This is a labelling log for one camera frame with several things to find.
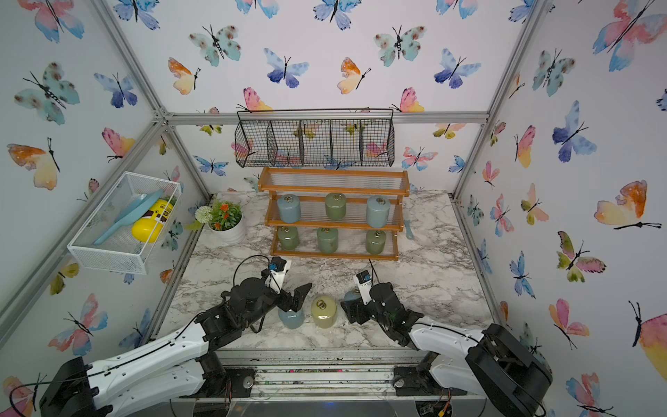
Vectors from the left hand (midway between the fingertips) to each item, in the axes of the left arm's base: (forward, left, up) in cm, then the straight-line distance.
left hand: (301, 277), depth 77 cm
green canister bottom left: (+20, +7, -8) cm, 23 cm away
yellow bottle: (+9, +40, +15) cm, 43 cm away
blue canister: (-9, +4, -11) cm, 14 cm away
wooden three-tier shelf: (+52, +1, -12) cm, 54 cm away
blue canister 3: (+23, +5, +5) cm, 24 cm away
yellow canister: (-7, -6, -8) cm, 12 cm away
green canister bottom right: (+18, -24, -9) cm, 32 cm away
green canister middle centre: (+24, -10, +5) cm, 27 cm away
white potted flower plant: (+25, +30, -3) cm, 39 cm away
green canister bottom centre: (+19, -7, -9) cm, 22 cm away
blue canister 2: (-2, -15, -9) cm, 17 cm away
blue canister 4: (+21, -24, +5) cm, 32 cm away
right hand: (-1, -16, -11) cm, 19 cm away
